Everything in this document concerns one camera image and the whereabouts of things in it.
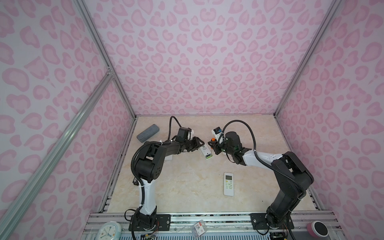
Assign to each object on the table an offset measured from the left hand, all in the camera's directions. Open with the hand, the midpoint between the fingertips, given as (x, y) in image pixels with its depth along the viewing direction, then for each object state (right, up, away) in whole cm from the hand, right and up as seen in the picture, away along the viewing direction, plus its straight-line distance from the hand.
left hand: (204, 142), depth 97 cm
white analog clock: (-45, -39, -28) cm, 65 cm away
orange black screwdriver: (+4, +3, -11) cm, 12 cm away
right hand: (+4, +2, -7) cm, 8 cm away
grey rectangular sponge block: (-40, +5, +10) cm, 41 cm away
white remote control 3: (+13, -22, -13) cm, 29 cm away
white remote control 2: (-23, -10, -2) cm, 25 cm away
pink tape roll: (+49, -36, -31) cm, 68 cm away
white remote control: (+1, -6, 0) cm, 7 cm away
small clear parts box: (-4, -38, -28) cm, 47 cm away
